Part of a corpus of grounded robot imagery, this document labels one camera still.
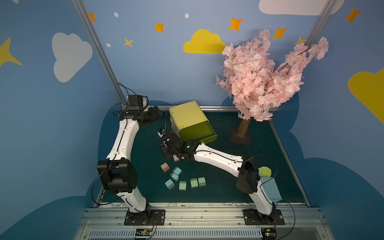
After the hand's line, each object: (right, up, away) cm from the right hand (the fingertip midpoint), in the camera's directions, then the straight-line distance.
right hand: (166, 143), depth 81 cm
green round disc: (+60, -19, +12) cm, 65 cm away
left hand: (-7, +17, +4) cm, 19 cm away
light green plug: (+9, -24, +3) cm, 26 cm away
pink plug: (-2, -16, +9) cm, 18 cm away
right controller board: (+53, -44, -8) cm, 69 cm away
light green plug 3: (+20, -23, +3) cm, 30 cm away
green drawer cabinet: (+12, +12, +6) cm, 18 cm away
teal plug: (+5, -17, +7) cm, 19 cm away
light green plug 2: (+15, -23, +3) cm, 28 cm away
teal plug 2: (+4, -20, +5) cm, 21 cm away
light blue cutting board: (+60, -26, +3) cm, 65 cm away
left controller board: (-9, -42, -9) cm, 44 cm away
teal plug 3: (+2, -24, +2) cm, 24 cm away
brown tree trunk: (+49, +9, +17) cm, 52 cm away
